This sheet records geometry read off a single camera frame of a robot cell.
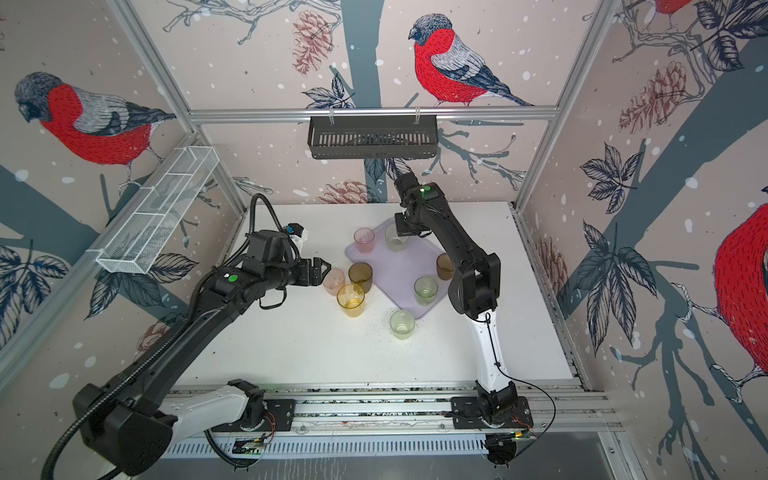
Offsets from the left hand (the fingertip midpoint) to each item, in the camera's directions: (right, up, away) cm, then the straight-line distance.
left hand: (317, 265), depth 76 cm
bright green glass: (+30, -10, +18) cm, 36 cm away
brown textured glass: (+38, -3, +24) cm, 45 cm away
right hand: (+24, +8, +18) cm, 31 cm away
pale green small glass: (+22, -19, +13) cm, 32 cm away
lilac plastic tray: (+21, -6, +26) cm, 33 cm away
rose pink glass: (+10, +6, +30) cm, 32 cm away
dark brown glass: (+9, -6, +25) cm, 27 cm away
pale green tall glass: (+20, +4, +28) cm, 35 cm away
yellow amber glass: (+6, -12, +16) cm, 22 cm away
